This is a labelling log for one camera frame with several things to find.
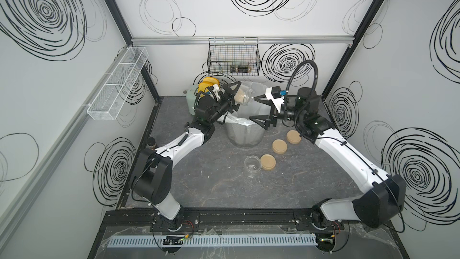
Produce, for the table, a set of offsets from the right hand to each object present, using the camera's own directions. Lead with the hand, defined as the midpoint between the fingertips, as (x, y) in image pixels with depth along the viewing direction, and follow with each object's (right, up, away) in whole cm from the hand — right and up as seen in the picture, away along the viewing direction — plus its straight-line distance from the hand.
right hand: (254, 107), depth 66 cm
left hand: (-4, +8, +6) cm, 11 cm away
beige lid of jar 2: (+9, -27, +23) cm, 36 cm away
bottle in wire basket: (-4, +20, +23) cm, 31 cm away
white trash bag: (-5, -4, +7) cm, 10 cm away
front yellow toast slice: (-25, +13, +30) cm, 41 cm away
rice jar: (+2, -29, +23) cm, 37 cm away
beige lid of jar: (+17, -20, +29) cm, 39 cm away
